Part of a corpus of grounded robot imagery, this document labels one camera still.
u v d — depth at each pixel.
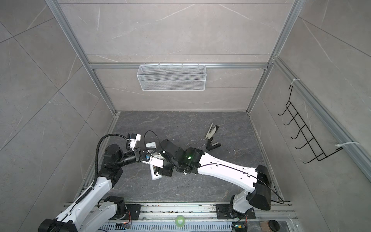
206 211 0.75
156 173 0.69
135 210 0.73
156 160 0.56
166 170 0.58
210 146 0.98
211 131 1.04
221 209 0.75
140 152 0.66
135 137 0.70
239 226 0.70
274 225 0.69
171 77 1.00
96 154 0.60
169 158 0.49
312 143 0.64
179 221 0.71
